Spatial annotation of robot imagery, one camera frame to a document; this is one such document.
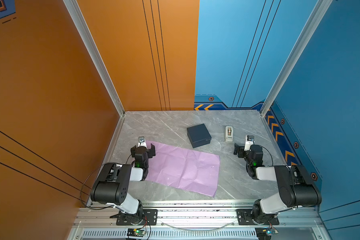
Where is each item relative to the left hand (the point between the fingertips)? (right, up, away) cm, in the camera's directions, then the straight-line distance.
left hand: (143, 143), depth 94 cm
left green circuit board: (+3, -40, -23) cm, 46 cm away
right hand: (+62, 0, 0) cm, 62 cm away
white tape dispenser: (+57, +6, +9) cm, 58 cm away
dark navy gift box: (+36, +5, +4) cm, 36 cm away
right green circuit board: (+63, -39, -24) cm, 78 cm away
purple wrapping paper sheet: (+31, -16, -4) cm, 35 cm away
